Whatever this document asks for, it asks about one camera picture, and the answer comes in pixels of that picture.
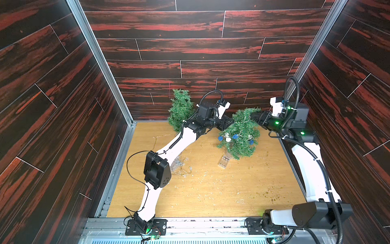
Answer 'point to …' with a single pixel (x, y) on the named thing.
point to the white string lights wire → (185, 171)
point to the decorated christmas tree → (240, 140)
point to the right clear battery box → (224, 161)
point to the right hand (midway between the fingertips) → (255, 114)
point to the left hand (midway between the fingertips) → (233, 120)
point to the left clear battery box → (177, 163)
